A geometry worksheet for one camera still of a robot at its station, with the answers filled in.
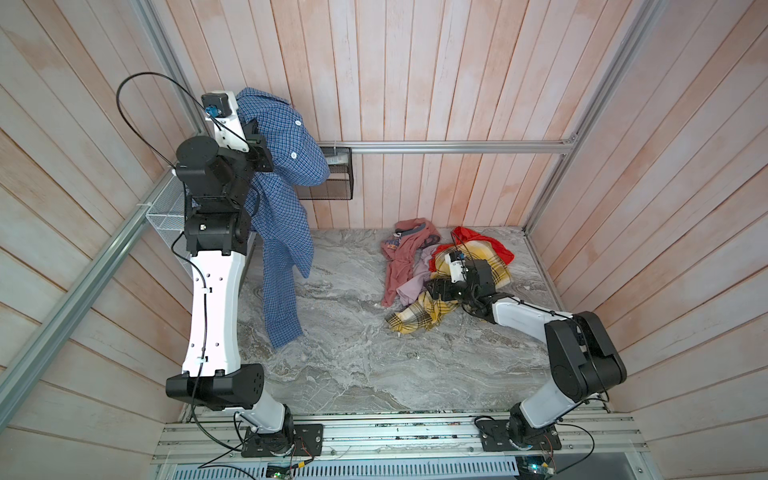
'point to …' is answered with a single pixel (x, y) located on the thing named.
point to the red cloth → (462, 236)
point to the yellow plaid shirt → (423, 313)
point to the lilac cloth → (408, 292)
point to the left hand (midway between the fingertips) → (256, 126)
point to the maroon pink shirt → (399, 250)
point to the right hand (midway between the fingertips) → (435, 280)
